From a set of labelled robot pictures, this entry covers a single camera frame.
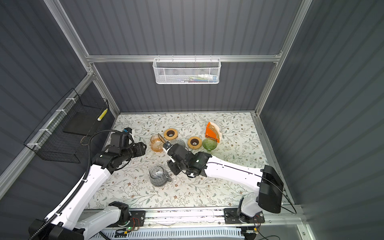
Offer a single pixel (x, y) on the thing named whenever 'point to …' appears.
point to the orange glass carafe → (157, 142)
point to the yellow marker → (100, 118)
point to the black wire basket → (49, 141)
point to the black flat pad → (83, 123)
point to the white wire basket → (186, 71)
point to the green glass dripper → (209, 144)
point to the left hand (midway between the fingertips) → (142, 147)
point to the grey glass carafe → (158, 176)
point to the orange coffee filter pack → (212, 131)
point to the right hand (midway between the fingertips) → (172, 162)
